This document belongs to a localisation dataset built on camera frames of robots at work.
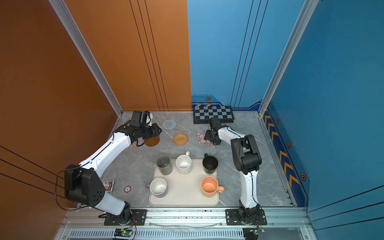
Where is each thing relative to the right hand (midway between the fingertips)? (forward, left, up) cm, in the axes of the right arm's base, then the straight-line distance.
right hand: (208, 138), depth 103 cm
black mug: (-22, 0, +5) cm, 22 cm away
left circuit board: (-53, +42, -2) cm, 68 cm away
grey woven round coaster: (+13, +29, 0) cm, 32 cm away
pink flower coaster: (-2, +5, 0) cm, 5 cm away
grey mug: (-21, +27, +6) cm, 35 cm away
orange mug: (-33, +1, -1) cm, 33 cm away
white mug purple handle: (-33, +29, +2) cm, 44 cm away
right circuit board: (-54, -19, -3) cm, 57 cm away
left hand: (-6, +28, +18) cm, 34 cm away
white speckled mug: (-19, +16, +1) cm, 25 cm away
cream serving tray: (-34, +15, -2) cm, 37 cm away
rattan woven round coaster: (0, +19, -1) cm, 20 cm away
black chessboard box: (+21, +4, +2) cm, 21 cm away
